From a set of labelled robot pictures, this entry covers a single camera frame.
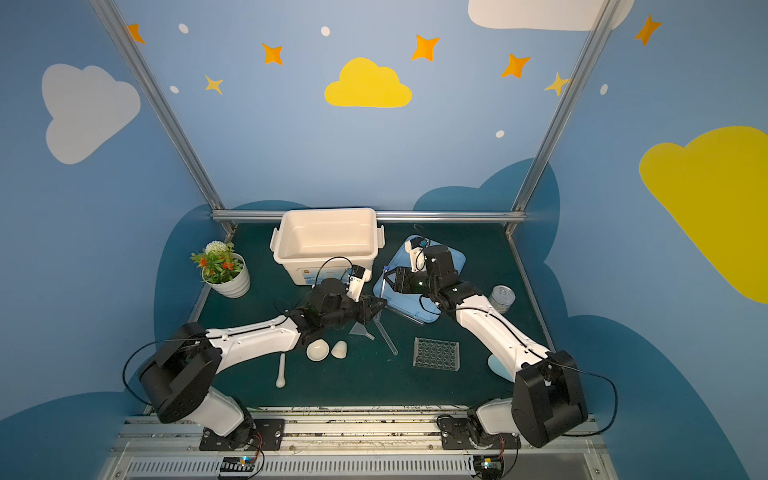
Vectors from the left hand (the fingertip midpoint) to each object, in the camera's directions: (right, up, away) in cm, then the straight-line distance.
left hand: (385, 299), depth 82 cm
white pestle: (-29, -23, 0) cm, 38 cm away
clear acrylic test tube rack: (+15, -17, +5) cm, 23 cm away
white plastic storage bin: (-28, +16, +33) cm, 46 cm away
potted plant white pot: (-49, +8, +6) cm, 50 cm away
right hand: (+2, +7, 0) cm, 8 cm away
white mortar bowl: (-20, -16, +5) cm, 26 cm away
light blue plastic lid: (+8, -5, +19) cm, 21 cm away
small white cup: (-13, -15, +4) cm, 21 cm away
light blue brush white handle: (+33, -21, +3) cm, 39 cm away
